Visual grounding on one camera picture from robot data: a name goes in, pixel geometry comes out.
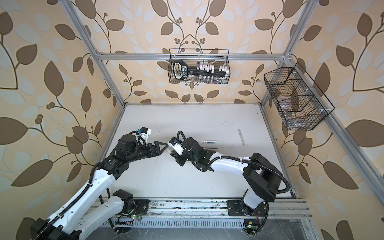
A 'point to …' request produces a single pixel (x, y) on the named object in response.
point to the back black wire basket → (212, 80)
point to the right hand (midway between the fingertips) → (172, 153)
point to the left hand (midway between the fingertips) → (164, 145)
